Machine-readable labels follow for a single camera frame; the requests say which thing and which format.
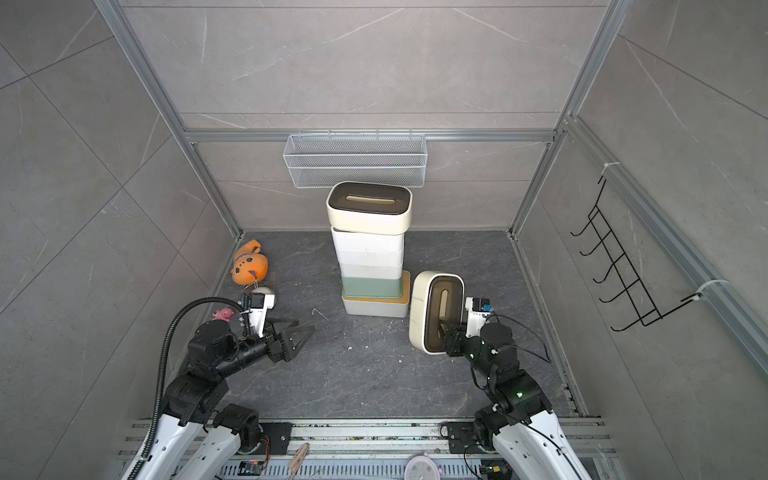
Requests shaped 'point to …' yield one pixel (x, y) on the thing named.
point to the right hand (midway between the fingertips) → (449, 322)
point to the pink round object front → (422, 468)
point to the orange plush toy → (250, 265)
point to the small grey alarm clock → (263, 290)
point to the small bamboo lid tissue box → (366, 271)
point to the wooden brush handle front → (300, 456)
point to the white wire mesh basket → (318, 159)
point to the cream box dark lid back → (436, 300)
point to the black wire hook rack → (644, 308)
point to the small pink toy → (223, 314)
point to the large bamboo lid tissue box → (381, 307)
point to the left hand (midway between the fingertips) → (308, 323)
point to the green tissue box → (371, 287)
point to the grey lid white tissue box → (351, 242)
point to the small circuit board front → (251, 467)
